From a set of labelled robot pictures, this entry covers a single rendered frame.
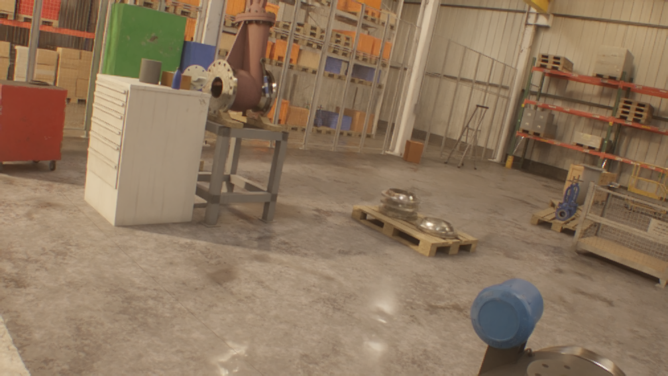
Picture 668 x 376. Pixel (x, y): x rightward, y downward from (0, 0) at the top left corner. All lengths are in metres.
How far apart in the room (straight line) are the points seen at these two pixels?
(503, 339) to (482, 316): 0.08
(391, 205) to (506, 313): 4.32
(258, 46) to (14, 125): 2.53
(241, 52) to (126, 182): 1.65
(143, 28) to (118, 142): 3.63
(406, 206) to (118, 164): 3.06
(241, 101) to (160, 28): 3.24
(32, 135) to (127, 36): 2.47
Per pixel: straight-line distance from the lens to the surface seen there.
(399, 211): 5.62
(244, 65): 4.90
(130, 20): 7.53
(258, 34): 4.85
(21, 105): 5.56
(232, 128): 4.44
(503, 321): 1.33
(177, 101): 4.28
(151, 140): 4.24
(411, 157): 12.10
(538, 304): 1.43
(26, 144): 5.66
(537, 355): 1.46
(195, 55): 7.82
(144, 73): 4.48
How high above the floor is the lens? 1.44
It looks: 12 degrees down
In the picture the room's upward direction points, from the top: 12 degrees clockwise
